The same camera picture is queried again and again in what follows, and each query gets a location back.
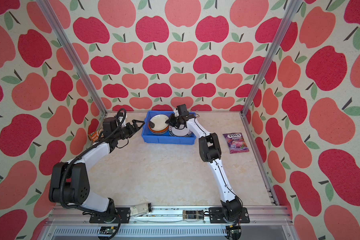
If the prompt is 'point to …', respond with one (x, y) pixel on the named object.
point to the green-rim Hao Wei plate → (176, 132)
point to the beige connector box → (142, 208)
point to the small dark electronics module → (193, 214)
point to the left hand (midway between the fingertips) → (143, 126)
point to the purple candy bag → (236, 142)
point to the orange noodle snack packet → (94, 136)
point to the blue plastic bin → (147, 137)
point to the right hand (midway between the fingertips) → (167, 120)
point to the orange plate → (158, 132)
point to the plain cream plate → (159, 122)
